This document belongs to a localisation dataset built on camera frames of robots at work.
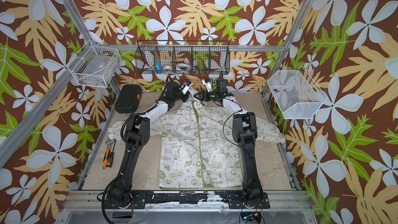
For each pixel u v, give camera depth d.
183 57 0.99
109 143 0.93
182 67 0.98
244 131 0.64
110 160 0.85
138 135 0.64
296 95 0.83
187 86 0.91
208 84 0.93
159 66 0.93
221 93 0.86
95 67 0.86
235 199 0.73
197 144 0.93
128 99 1.08
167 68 0.96
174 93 0.85
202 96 0.91
